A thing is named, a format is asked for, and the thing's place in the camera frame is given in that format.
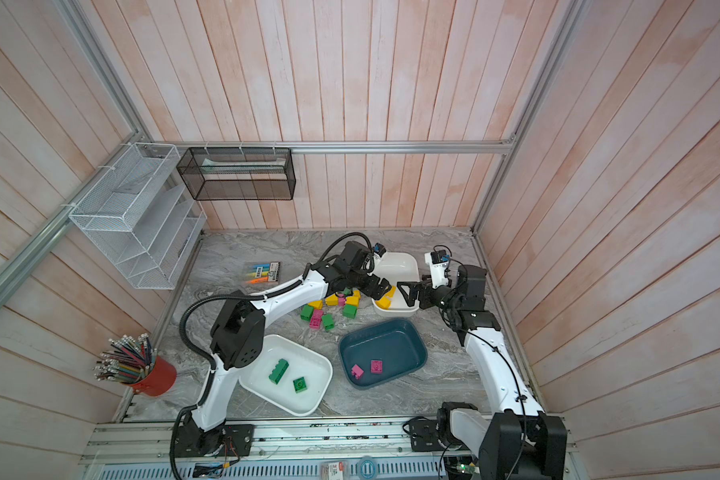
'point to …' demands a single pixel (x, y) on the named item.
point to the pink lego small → (341, 300)
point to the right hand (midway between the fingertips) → (413, 279)
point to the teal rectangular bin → (382, 350)
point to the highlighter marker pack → (261, 272)
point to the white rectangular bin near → (288, 376)
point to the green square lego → (299, 385)
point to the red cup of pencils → (134, 362)
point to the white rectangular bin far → (396, 267)
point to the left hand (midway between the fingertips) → (380, 284)
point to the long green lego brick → (278, 370)
